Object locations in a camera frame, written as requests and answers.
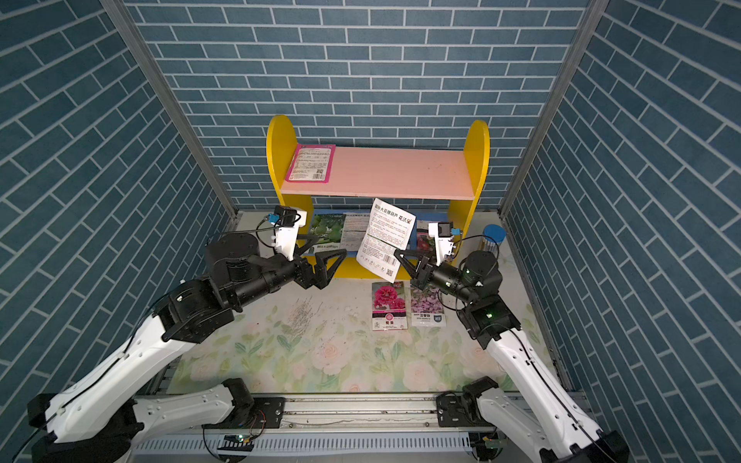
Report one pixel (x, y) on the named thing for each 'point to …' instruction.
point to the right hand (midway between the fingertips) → (401, 256)
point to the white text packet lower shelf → (353, 231)
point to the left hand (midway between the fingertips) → (341, 248)
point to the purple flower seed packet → (426, 309)
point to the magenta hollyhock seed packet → (389, 308)
